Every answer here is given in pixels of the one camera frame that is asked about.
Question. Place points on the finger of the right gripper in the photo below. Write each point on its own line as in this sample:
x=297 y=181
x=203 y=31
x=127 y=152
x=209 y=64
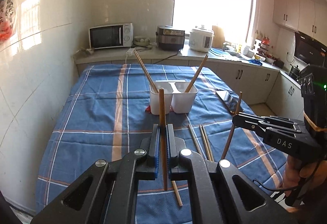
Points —
x=239 y=121
x=271 y=121

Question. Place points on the blue plaid tablecloth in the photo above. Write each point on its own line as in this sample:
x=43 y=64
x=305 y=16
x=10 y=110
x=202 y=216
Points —
x=105 y=117

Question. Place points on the light bamboo chopstick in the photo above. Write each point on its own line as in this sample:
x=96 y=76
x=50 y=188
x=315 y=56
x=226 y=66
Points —
x=194 y=138
x=211 y=158
x=205 y=142

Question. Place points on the white rice cooker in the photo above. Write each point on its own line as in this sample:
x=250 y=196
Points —
x=200 y=39

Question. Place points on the black range hood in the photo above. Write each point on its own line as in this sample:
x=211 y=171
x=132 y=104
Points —
x=309 y=50

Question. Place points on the white double utensil holder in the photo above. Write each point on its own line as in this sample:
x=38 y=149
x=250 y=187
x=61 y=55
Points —
x=176 y=99

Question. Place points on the dark bamboo chopstick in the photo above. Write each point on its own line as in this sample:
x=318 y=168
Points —
x=163 y=147
x=179 y=201
x=229 y=139

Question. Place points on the white microwave oven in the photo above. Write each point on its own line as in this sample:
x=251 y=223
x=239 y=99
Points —
x=111 y=36

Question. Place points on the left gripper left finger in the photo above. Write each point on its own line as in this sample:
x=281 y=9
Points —
x=107 y=191

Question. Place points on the white power strip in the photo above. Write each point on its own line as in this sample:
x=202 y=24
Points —
x=130 y=52

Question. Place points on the red paper wall decoration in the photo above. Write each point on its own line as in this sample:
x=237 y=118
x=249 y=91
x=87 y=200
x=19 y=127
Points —
x=8 y=19

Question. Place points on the chopstick in left cup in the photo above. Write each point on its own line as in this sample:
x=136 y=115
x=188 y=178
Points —
x=151 y=82

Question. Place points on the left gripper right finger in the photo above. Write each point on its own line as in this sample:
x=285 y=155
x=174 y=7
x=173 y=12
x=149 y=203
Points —
x=218 y=191

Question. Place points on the upper wall cabinets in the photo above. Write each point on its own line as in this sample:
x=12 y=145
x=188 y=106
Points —
x=306 y=16

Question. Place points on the black smartphone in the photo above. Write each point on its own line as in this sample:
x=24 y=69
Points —
x=231 y=104

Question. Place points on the person's right hand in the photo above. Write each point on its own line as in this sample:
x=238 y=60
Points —
x=317 y=188

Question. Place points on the chopstick in cup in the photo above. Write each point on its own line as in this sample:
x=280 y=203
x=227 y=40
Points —
x=151 y=82
x=194 y=78

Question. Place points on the dark rice cooker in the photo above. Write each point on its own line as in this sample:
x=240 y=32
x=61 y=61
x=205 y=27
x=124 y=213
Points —
x=169 y=38

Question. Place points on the bowl of eggs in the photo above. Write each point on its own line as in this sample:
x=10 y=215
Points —
x=141 y=41

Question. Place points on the chopstick in right cup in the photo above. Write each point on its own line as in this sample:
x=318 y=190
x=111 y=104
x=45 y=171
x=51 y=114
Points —
x=194 y=78

